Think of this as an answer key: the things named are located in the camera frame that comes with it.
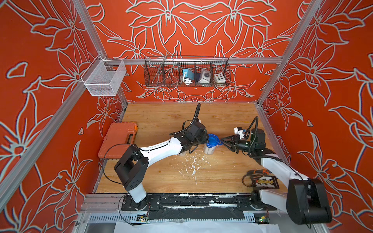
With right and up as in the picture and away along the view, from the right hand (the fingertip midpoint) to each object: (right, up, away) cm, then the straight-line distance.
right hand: (220, 142), depth 78 cm
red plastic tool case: (-64, 0, +17) cm, 66 cm away
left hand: (-5, +2, +6) cm, 8 cm away
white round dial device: (-6, +39, +13) cm, 41 cm away
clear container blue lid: (-2, -1, +6) cm, 7 cm away
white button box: (+4, +38, +15) cm, 41 cm away
